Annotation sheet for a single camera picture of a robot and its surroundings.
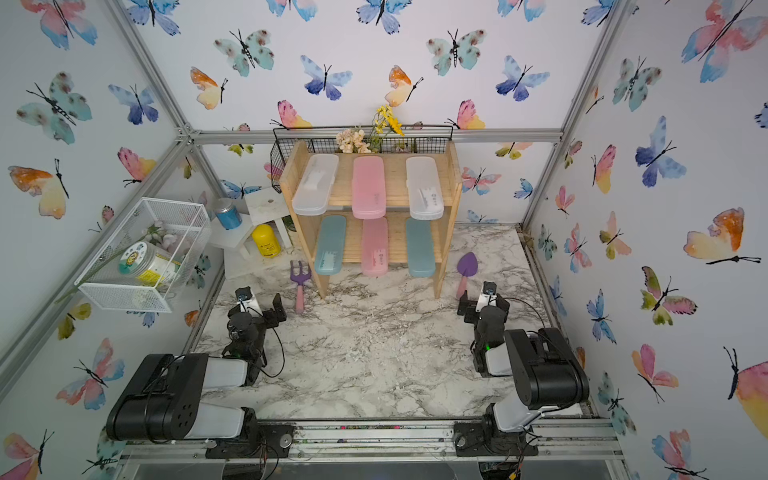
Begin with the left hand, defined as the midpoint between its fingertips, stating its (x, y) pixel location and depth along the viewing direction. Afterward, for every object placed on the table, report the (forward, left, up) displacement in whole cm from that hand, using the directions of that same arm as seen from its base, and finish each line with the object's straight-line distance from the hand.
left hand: (266, 294), depth 90 cm
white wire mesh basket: (+7, +17, +22) cm, 28 cm away
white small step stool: (+20, +16, -7) cm, 27 cm away
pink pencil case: (+8, -33, +12) cm, 36 cm away
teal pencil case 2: (+5, -46, +11) cm, 48 cm away
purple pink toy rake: (+12, -6, -9) cm, 16 cm away
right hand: (0, -66, -1) cm, 66 cm away
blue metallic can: (+22, +14, +11) cm, 29 cm away
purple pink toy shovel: (+16, -65, -9) cm, 67 cm away
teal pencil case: (+8, -20, +11) cm, 25 cm away
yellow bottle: (+21, +5, -1) cm, 22 cm away
